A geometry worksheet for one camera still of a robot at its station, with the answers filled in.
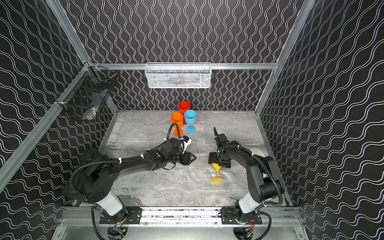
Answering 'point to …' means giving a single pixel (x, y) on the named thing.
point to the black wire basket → (87, 90)
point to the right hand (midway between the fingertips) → (216, 163)
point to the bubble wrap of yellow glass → (236, 185)
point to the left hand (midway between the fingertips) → (194, 155)
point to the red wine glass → (183, 106)
